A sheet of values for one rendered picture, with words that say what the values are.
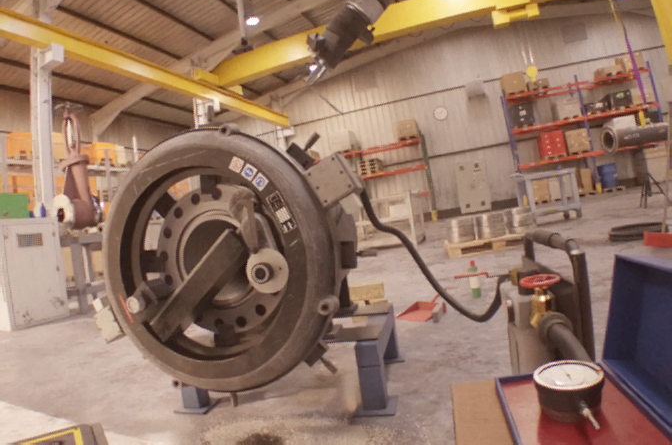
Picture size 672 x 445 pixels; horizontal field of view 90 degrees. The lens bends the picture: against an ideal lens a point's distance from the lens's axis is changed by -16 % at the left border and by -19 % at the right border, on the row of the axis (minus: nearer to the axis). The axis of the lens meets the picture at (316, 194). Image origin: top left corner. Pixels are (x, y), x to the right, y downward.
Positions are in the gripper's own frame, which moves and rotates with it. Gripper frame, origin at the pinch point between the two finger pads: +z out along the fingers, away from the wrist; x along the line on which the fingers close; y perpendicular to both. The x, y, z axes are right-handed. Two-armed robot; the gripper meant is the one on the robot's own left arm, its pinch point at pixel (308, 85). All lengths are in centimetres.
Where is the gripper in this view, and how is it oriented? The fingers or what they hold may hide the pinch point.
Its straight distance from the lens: 98.3
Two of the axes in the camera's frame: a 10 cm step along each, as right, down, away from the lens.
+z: -6.2, 7.7, 1.6
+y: -4.5, -1.9, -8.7
